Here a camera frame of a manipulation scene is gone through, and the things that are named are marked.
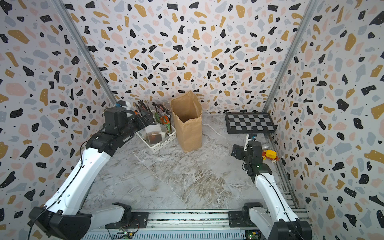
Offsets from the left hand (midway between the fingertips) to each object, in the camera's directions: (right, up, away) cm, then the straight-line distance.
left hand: (146, 116), depth 72 cm
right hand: (+49, -16, +12) cm, 53 cm away
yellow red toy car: (+69, -22, +19) cm, 74 cm away
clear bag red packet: (-5, -9, +26) cm, 29 cm away
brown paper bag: (+17, +6, +35) cm, 39 cm away
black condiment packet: (-13, +8, +25) cm, 29 cm away
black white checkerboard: (+64, -2, +41) cm, 77 cm away
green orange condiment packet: (+3, -1, +28) cm, 28 cm away
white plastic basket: (-3, -18, +23) cm, 29 cm away
